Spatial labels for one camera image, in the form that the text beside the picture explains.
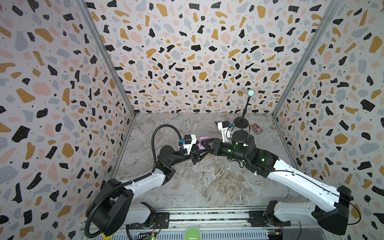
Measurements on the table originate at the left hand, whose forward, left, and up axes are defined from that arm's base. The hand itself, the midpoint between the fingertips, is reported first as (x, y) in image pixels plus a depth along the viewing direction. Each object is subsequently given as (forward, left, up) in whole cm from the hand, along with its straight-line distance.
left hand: (211, 145), depth 67 cm
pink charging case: (+1, +4, +3) cm, 5 cm away
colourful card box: (+34, -38, -30) cm, 59 cm away
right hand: (-1, +4, +5) cm, 7 cm away
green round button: (-30, +9, -28) cm, 42 cm away
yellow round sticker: (-31, +48, -29) cm, 64 cm away
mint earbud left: (+1, +16, -29) cm, 34 cm away
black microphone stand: (+40, -29, -31) cm, 58 cm away
